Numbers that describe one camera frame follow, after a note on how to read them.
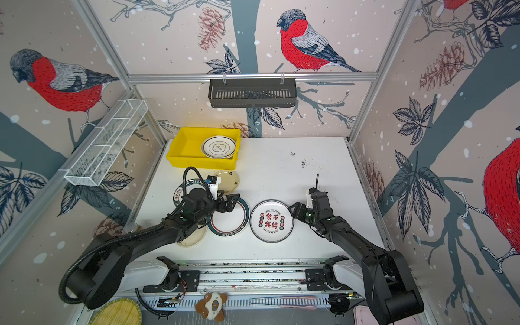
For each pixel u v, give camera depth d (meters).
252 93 1.07
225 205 0.76
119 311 0.67
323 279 0.73
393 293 0.40
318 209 0.68
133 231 0.76
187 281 0.73
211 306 0.66
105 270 0.42
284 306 0.69
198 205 0.66
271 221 0.88
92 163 0.71
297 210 0.79
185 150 1.17
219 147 1.14
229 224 0.86
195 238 0.81
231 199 0.77
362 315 0.65
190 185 1.01
